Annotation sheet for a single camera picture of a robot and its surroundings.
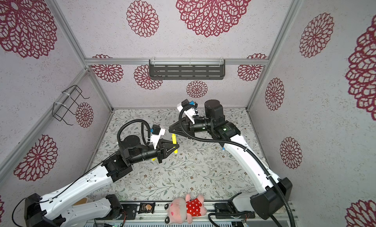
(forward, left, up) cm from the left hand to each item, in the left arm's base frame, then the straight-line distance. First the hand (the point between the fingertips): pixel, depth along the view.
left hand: (177, 146), depth 64 cm
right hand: (+3, +3, +8) cm, 9 cm away
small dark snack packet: (-20, +17, -28) cm, 38 cm away
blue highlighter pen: (+15, -28, -30) cm, 44 cm away
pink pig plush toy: (-21, -1, -22) cm, 31 cm away
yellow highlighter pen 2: (-6, +9, +1) cm, 11 cm away
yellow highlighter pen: (0, +1, +3) cm, 3 cm away
